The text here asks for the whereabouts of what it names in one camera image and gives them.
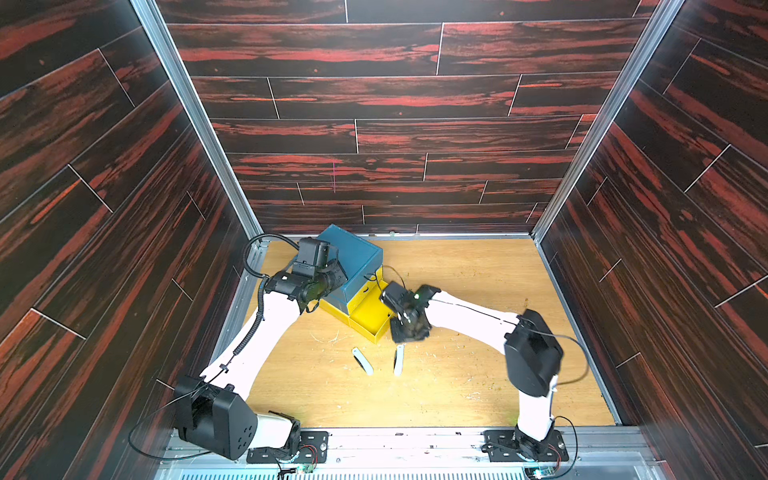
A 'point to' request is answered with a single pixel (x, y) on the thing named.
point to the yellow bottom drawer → (369, 315)
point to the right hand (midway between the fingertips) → (404, 333)
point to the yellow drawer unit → (332, 310)
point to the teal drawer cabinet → (359, 259)
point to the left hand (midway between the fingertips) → (346, 273)
